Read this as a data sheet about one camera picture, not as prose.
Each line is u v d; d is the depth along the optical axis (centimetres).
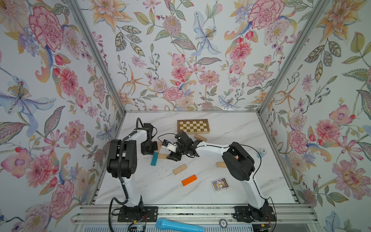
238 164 55
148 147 84
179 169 90
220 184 82
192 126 107
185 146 76
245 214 74
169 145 82
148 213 73
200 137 104
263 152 90
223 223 72
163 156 94
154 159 93
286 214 77
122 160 52
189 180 86
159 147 89
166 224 69
